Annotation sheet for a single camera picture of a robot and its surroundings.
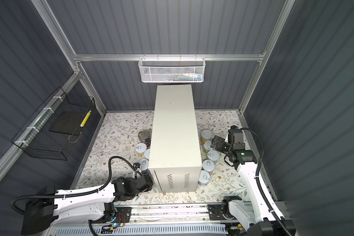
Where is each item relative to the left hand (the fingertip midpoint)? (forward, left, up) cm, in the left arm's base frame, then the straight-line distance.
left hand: (146, 182), depth 82 cm
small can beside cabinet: (+16, +1, +3) cm, 17 cm away
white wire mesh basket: (+75, -17, +25) cm, 81 cm away
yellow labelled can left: (+21, +5, +3) cm, 22 cm away
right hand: (+13, -42, +17) cm, 47 cm away
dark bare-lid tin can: (+26, +3, +7) cm, 27 cm away
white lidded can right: (+13, -40, +4) cm, 42 cm away
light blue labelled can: (+10, +2, +3) cm, 10 cm away
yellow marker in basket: (+27, +31, +25) cm, 49 cm away
